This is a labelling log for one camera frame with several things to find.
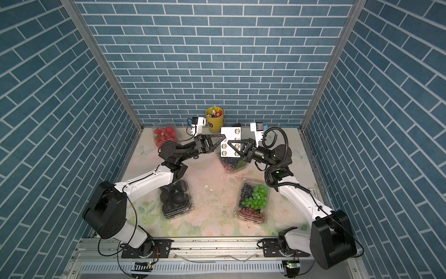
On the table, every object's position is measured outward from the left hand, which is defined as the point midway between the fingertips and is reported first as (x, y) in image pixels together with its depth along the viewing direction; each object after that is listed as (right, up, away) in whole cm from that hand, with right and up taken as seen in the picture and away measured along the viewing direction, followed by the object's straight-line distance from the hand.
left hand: (228, 143), depth 61 cm
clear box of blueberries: (+2, -11, +32) cm, 34 cm away
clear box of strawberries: (-43, +7, +50) cm, 66 cm away
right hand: (+2, -1, +2) cm, 3 cm away
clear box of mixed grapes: (+12, -28, +20) cm, 36 cm away
